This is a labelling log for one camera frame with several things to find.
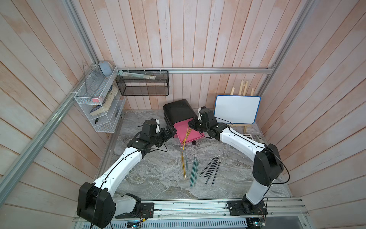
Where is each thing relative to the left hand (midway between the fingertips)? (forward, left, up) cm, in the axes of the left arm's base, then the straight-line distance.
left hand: (172, 135), depth 79 cm
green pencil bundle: (-13, -14, -20) cm, 27 cm away
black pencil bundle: (-11, -25, -20) cm, 34 cm away
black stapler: (+9, -61, -17) cm, 64 cm away
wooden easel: (+29, -39, +7) cm, 49 cm away
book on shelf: (+15, +38, +12) cm, 42 cm away
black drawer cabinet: (+36, -2, -16) cm, 39 cm away
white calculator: (+14, -55, -20) cm, 61 cm away
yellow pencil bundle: (-9, -6, -21) cm, 23 cm away
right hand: (+11, -8, -1) cm, 14 cm away
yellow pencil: (+4, -9, -2) cm, 10 cm away
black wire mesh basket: (+45, +32, +1) cm, 55 cm away
